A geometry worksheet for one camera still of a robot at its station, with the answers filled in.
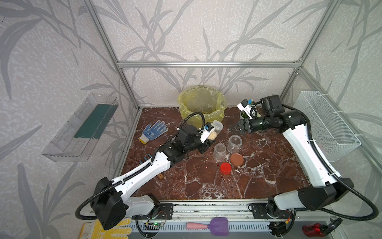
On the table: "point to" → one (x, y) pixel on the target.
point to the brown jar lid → (236, 159)
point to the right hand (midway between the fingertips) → (233, 127)
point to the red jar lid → (226, 168)
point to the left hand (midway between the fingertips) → (211, 137)
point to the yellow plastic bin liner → (209, 101)
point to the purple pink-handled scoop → (218, 226)
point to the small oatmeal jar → (218, 126)
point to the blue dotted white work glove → (149, 133)
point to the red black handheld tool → (317, 230)
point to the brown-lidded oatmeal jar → (234, 143)
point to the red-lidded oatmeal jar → (219, 153)
